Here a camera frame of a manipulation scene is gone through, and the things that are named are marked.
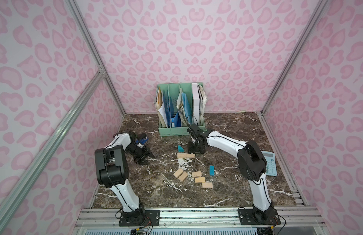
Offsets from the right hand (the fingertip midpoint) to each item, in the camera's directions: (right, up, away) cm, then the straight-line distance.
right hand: (189, 152), depth 93 cm
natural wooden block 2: (-7, -12, -4) cm, 14 cm away
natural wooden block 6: (+10, -17, -9) cm, 22 cm away
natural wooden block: (+1, -3, +2) cm, 3 cm away
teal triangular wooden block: (-6, +1, +5) cm, 8 cm away
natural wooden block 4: (+4, -12, -5) cm, 14 cm away
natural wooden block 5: (+6, -15, -7) cm, 17 cm away
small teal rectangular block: (+13, -11, -3) cm, 17 cm away
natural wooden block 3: (-4, -13, -7) cm, 15 cm away
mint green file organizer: (-12, +43, +13) cm, 46 cm away
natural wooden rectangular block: (-5, -3, +3) cm, 7 cm away
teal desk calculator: (+49, -9, -5) cm, 50 cm away
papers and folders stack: (+1, +28, +11) cm, 30 cm away
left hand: (-23, -3, -3) cm, 24 cm away
